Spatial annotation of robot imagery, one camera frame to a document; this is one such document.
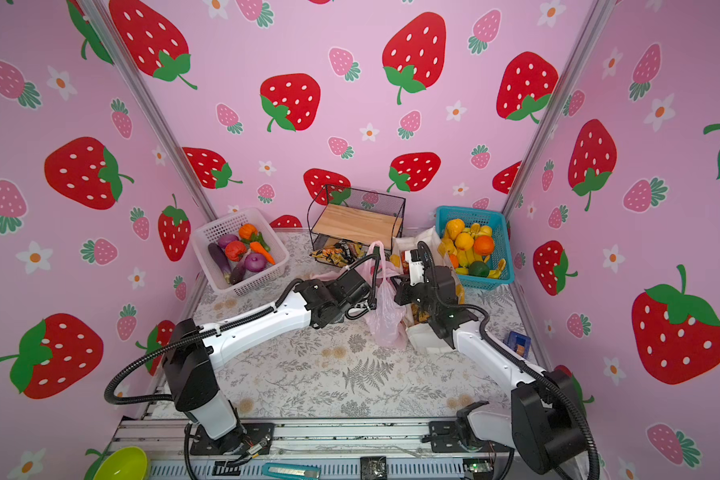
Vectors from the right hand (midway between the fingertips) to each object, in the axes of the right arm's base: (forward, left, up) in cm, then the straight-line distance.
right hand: (391, 276), depth 82 cm
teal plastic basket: (+43, -34, -13) cm, 56 cm away
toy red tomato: (+15, +58, -13) cm, 61 cm away
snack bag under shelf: (+15, +18, -10) cm, 26 cm away
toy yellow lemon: (+28, -25, -13) cm, 40 cm away
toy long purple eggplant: (+12, +63, -15) cm, 66 cm away
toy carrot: (+20, +52, -15) cm, 58 cm away
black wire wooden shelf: (+26, +19, -5) cm, 32 cm away
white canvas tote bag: (-14, -9, -6) cm, 18 cm away
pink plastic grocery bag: (-14, -1, 0) cm, 14 cm away
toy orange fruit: (+28, -32, -14) cm, 45 cm away
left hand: (-5, +16, -3) cm, 17 cm away
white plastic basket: (+10, +50, -15) cm, 53 cm away
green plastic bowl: (-49, +59, -18) cm, 79 cm away
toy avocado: (+16, -29, -12) cm, 35 cm away
